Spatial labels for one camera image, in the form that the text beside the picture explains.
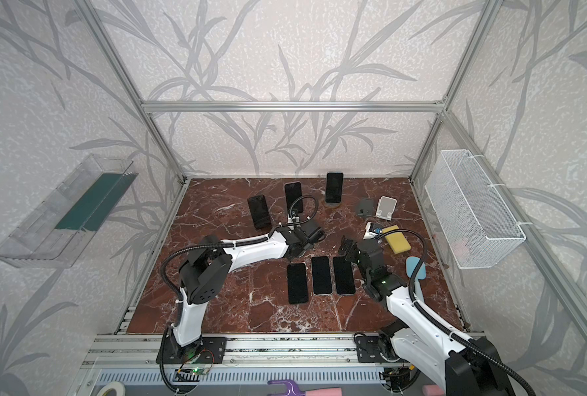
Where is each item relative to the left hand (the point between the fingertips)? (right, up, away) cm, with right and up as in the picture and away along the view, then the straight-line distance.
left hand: (301, 232), depth 94 cm
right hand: (+19, +1, -9) cm, 21 cm away
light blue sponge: (+42, -12, -1) cm, 44 cm away
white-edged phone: (+8, -15, -6) cm, 18 cm away
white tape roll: (-50, -40, -26) cm, 69 cm away
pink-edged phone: (-3, +14, +6) cm, 15 cm away
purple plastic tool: (-1, -41, -27) cm, 48 cm away
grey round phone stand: (+28, +9, +13) cm, 32 cm away
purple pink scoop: (+36, -39, -29) cm, 60 cm away
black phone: (-1, -18, -6) cm, 19 cm away
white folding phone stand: (+36, +9, +10) cm, 38 cm away
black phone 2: (-18, +7, +11) cm, 23 cm away
